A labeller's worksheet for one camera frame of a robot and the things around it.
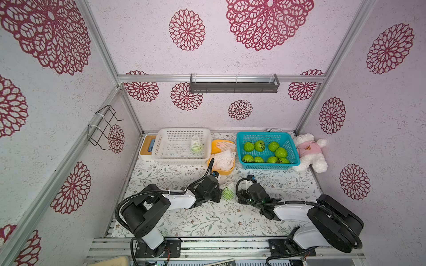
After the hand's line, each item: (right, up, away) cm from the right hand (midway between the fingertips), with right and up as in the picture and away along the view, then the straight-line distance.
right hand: (234, 191), depth 89 cm
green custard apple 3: (+11, +24, +17) cm, 32 cm away
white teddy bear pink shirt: (+47, +20, +11) cm, 53 cm away
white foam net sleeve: (-22, +28, +12) cm, 38 cm away
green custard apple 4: (+19, +25, +17) cm, 35 cm away
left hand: (-7, -1, +1) cm, 8 cm away
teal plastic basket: (+25, +22, +21) cm, 39 cm away
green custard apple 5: (+27, +25, +17) cm, 41 cm away
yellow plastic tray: (-10, +23, +19) cm, 31 cm away
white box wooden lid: (-54, +24, +17) cm, 61 cm away
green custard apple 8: (+16, +16, +11) cm, 26 cm away
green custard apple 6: (+30, +21, +12) cm, 38 cm away
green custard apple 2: (-4, 0, -4) cm, 5 cm away
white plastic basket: (-39, +25, +24) cm, 52 cm away
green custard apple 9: (+31, +16, +9) cm, 36 cm away
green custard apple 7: (+9, +17, +9) cm, 21 cm away
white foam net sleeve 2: (-1, +4, -4) cm, 6 cm away
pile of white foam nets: (-5, +16, +9) cm, 19 cm away
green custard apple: (-21, +23, +14) cm, 34 cm away
